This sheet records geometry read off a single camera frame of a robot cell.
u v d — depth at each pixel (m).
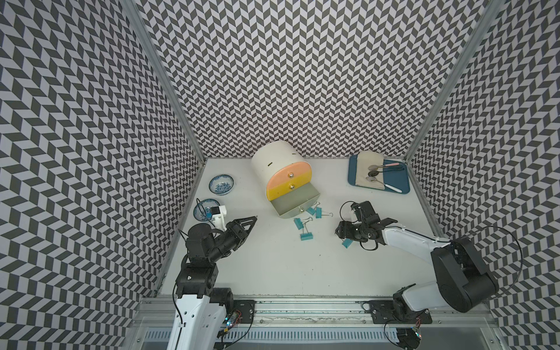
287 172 0.85
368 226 0.68
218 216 0.65
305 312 0.75
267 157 0.90
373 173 1.10
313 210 0.98
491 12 0.67
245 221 0.66
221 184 1.06
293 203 0.92
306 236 0.91
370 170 1.12
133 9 0.71
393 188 1.12
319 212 0.97
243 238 0.61
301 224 0.94
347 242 0.88
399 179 1.08
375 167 1.12
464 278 0.43
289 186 0.90
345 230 0.80
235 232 0.61
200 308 0.47
